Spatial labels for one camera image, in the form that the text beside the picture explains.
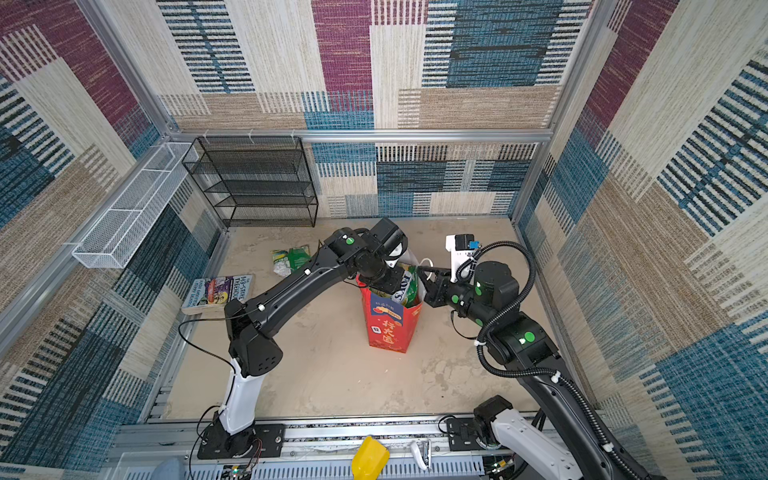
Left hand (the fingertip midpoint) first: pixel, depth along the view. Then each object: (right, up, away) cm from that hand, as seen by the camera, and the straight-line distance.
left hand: (400, 283), depth 78 cm
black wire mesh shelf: (-51, +34, +33) cm, 70 cm away
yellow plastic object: (-7, -40, -8) cm, 41 cm away
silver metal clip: (+5, -38, -7) cm, 39 cm away
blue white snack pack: (-59, -5, +21) cm, 62 cm away
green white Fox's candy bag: (+2, -3, +1) cm, 4 cm away
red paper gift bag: (-2, -10, -2) cm, 10 cm away
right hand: (+3, +3, -13) cm, 14 cm away
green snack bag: (-39, +5, +27) cm, 47 cm away
